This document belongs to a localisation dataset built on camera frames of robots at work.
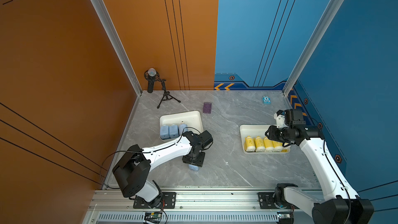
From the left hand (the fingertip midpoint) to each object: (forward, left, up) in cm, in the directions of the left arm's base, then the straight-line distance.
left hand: (198, 161), depth 82 cm
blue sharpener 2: (+19, +10, +4) cm, 22 cm away
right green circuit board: (-23, -40, -4) cm, 47 cm away
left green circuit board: (-24, +20, -7) cm, 32 cm away
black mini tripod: (+45, +24, +2) cm, 52 cm away
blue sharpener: (+16, +20, +4) cm, 26 cm away
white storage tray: (+31, +5, -4) cm, 31 cm away
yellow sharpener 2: (+8, -33, +4) cm, 35 cm away
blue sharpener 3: (-4, +2, +2) cm, 5 cm away
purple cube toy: (+36, -5, 0) cm, 36 cm away
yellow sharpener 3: (+9, -39, +3) cm, 40 cm away
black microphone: (+48, +31, +19) cm, 60 cm away
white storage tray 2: (+21, -35, -3) cm, 41 cm away
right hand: (+11, -36, +12) cm, 40 cm away
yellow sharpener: (+9, -28, +4) cm, 30 cm away
